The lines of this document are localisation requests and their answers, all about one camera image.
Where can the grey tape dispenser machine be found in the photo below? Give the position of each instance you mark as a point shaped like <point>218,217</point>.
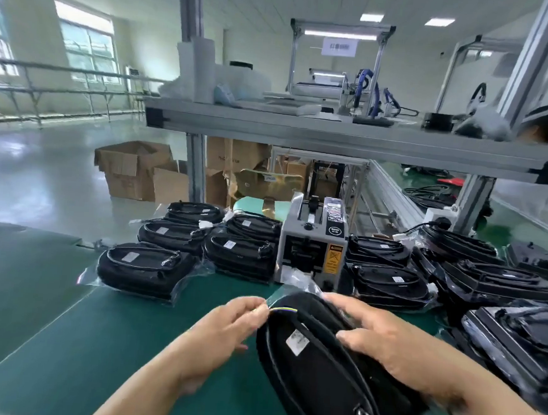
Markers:
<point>309,236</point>

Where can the grey metal railing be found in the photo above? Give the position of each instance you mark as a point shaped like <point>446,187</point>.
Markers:
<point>68,67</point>

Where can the green round stool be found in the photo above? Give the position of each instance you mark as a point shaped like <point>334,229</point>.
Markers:
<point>251,206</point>

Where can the white hanging sign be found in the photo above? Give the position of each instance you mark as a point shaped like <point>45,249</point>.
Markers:
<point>339,48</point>

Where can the white box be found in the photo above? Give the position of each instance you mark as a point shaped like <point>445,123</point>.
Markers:
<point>245,83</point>

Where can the person's right hand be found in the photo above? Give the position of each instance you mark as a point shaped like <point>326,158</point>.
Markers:
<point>404,350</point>

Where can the person's right forearm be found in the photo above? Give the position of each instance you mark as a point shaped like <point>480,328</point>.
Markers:
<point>508,413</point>

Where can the grey barcode scanner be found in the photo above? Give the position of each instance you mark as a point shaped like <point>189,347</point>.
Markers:
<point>484,124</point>

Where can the black cup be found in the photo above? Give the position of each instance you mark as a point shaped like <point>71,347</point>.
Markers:
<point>437,122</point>

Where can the bagged black lamp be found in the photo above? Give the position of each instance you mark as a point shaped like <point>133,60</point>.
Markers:
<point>170,205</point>

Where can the grey metal shelf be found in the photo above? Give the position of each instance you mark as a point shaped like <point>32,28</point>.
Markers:
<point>354,140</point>

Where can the group of bagged black lamps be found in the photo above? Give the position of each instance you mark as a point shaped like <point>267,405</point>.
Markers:
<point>474,294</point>

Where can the white handset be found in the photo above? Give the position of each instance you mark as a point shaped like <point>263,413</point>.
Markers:
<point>224,96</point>

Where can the person's left hand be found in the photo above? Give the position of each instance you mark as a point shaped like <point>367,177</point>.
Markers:
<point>218,337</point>

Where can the white power socket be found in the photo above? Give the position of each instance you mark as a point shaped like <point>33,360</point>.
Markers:
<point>449,217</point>

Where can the black flat tray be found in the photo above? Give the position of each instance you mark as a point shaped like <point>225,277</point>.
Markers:
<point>241,65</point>

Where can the aluminium workstation frame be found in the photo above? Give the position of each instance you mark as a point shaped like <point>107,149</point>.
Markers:
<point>292,57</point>

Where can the black phone on shelf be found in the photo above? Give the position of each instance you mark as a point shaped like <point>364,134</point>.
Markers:
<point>373,120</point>

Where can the white flat scale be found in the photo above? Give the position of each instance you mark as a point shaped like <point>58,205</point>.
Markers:
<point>276,106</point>

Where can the metal floor bracket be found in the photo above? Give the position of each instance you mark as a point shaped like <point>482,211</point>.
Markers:
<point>92,244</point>

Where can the ceiling light panel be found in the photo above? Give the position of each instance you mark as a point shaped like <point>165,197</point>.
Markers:
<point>371,17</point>
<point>440,22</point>

